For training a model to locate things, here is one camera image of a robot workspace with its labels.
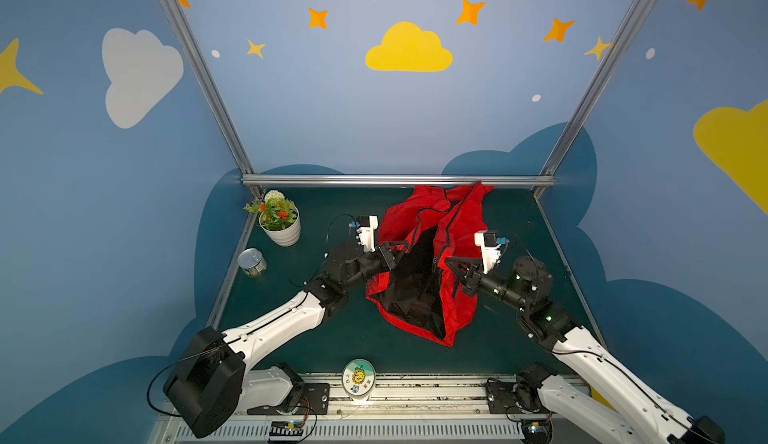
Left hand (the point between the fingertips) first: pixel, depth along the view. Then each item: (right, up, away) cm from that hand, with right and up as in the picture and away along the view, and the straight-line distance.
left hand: (409, 241), depth 73 cm
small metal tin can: (-49, -8, +20) cm, 54 cm away
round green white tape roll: (-13, -33, -3) cm, 35 cm away
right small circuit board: (+32, -47, 0) cm, 57 cm away
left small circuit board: (-31, -47, 0) cm, 56 cm away
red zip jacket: (+3, -15, +17) cm, 23 cm away
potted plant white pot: (-39, +1, +22) cm, 45 cm away
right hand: (+10, -4, -3) cm, 11 cm away
